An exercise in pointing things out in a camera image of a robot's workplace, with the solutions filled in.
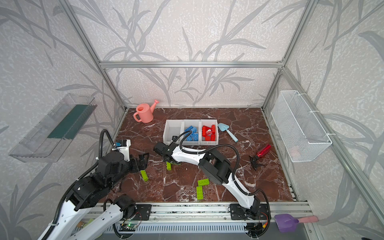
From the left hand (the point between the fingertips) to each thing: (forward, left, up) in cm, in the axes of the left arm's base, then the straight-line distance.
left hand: (145, 151), depth 69 cm
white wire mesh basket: (+1, -69, +12) cm, 70 cm away
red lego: (+25, -28, -18) cm, 42 cm away
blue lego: (+27, -18, -20) cm, 38 cm away
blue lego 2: (+21, -23, -21) cm, 38 cm away
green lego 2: (-4, +6, -22) cm, 23 cm away
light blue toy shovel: (+31, -42, -22) cm, 57 cm away
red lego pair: (+30, -35, -22) cm, 51 cm away
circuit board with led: (-28, +8, -24) cm, 38 cm away
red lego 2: (+23, -34, -24) cm, 47 cm away
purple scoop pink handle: (-26, -68, -22) cm, 76 cm away
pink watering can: (+38, +14, -16) cm, 43 cm away
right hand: (+12, -8, -24) cm, 28 cm away
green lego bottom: (-13, -26, -22) cm, 36 cm away
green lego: (+2, -7, -22) cm, 23 cm away
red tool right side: (+11, -66, -21) cm, 70 cm away
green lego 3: (-7, -28, -24) cm, 37 cm away
